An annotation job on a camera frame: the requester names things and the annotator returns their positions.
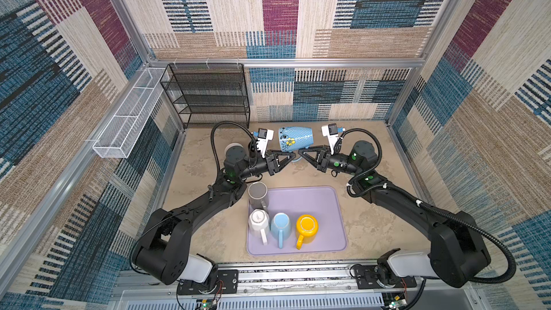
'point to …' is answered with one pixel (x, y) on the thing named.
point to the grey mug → (257, 196)
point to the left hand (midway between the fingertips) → (295, 154)
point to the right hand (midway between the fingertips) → (299, 155)
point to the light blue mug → (280, 227)
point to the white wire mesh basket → (123, 132)
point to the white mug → (259, 224)
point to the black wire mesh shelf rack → (209, 95)
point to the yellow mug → (307, 227)
